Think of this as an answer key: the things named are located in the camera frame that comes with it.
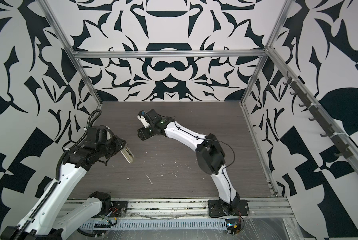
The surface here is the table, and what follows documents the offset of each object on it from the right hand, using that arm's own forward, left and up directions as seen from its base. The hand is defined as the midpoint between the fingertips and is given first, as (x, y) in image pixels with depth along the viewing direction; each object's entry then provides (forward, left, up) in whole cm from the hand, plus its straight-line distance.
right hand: (142, 132), depth 86 cm
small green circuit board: (-43, -46, -16) cm, 65 cm away
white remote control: (-16, +4, +5) cm, 17 cm away
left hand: (-9, +6, +7) cm, 13 cm away
